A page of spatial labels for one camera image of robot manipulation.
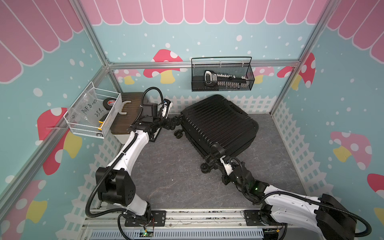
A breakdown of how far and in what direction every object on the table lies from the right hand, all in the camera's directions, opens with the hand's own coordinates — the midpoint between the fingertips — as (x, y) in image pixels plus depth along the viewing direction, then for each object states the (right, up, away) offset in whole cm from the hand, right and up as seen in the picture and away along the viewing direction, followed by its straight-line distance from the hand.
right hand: (219, 167), depth 83 cm
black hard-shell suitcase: (-1, +26, +5) cm, 27 cm away
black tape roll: (-60, +35, -3) cm, 70 cm away
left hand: (-27, +27, +2) cm, 38 cm away
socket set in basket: (+7, +50, +6) cm, 51 cm away
